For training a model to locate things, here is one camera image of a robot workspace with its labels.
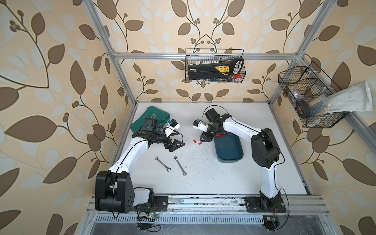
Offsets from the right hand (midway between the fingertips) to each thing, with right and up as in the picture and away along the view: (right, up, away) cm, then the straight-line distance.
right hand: (203, 135), depth 94 cm
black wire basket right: (+57, +28, -14) cm, 65 cm away
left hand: (-14, +1, -14) cm, 20 cm away
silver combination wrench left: (-22, -19, -8) cm, 30 cm away
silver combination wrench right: (-12, -21, -10) cm, 26 cm away
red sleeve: (-6, -4, +4) cm, 8 cm away
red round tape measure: (+20, +36, -8) cm, 42 cm away
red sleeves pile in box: (+11, -1, +6) cm, 12 cm away
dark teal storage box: (+15, -7, -3) cm, 17 cm away
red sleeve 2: (-2, -6, +2) cm, 6 cm away
